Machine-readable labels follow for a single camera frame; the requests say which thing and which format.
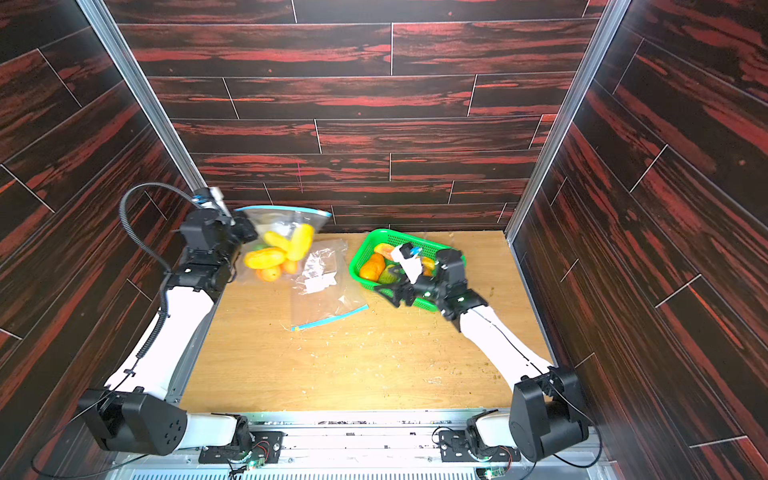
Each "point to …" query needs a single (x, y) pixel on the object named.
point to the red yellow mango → (385, 250)
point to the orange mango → (373, 269)
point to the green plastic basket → (378, 238)
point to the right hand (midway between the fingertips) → (388, 274)
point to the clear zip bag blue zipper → (285, 238)
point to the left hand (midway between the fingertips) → (248, 211)
